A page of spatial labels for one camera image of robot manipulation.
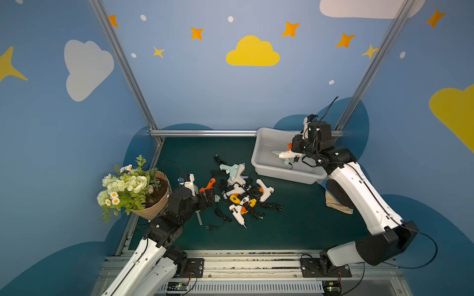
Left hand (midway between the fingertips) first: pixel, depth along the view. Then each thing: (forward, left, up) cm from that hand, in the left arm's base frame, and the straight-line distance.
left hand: (205, 188), depth 75 cm
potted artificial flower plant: (-7, +23, +9) cm, 26 cm away
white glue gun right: (+10, -29, -19) cm, 36 cm away
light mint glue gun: (+30, -41, -17) cm, 54 cm away
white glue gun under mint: (+10, -13, -19) cm, 25 cm away
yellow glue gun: (+4, -12, -18) cm, 22 cm away
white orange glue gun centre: (-3, -14, -16) cm, 21 cm away
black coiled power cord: (+33, +1, -20) cm, 38 cm away
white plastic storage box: (+20, -28, -10) cm, 36 cm away
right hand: (+19, -39, +13) cm, 45 cm away
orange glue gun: (+12, +2, -20) cm, 24 cm away
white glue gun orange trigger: (+13, -35, +8) cm, 38 cm away
